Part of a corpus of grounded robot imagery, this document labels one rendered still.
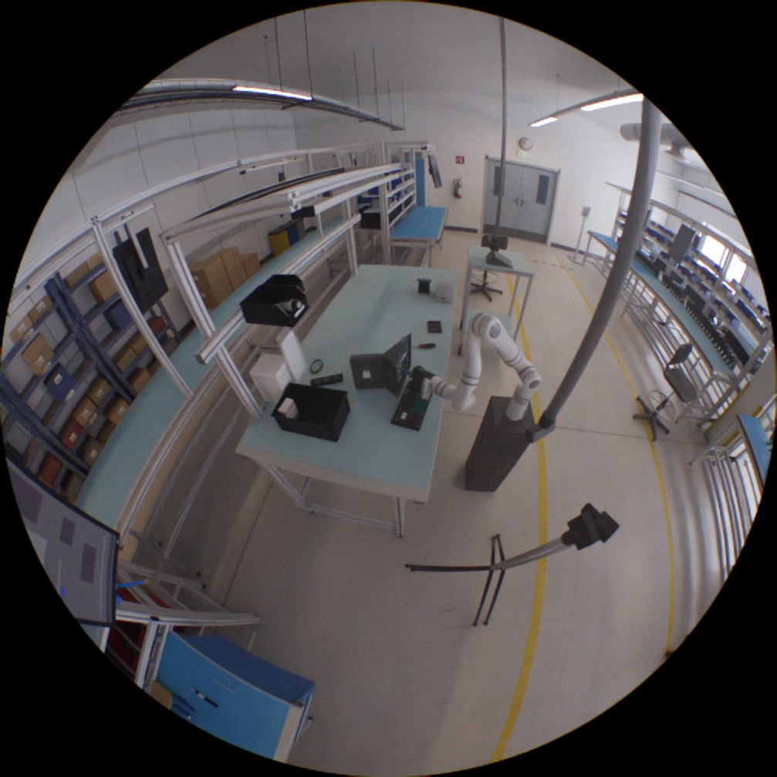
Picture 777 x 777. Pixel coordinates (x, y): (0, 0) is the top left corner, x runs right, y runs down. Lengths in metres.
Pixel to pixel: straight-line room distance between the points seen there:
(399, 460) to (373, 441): 0.14
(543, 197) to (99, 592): 8.37
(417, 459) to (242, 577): 1.70
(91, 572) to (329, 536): 1.65
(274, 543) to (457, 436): 1.73
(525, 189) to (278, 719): 8.47
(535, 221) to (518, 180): 1.18
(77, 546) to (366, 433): 1.14
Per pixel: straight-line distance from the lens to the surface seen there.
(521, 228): 7.86
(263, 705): 1.33
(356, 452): 1.16
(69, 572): 0.85
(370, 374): 1.28
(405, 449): 1.15
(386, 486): 1.08
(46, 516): 0.79
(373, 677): 2.12
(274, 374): 1.26
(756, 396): 4.22
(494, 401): 1.56
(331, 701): 2.25
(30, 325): 3.81
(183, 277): 1.03
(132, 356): 4.22
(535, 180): 7.73
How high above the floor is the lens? 2.00
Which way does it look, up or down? 48 degrees down
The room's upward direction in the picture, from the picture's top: 5 degrees counter-clockwise
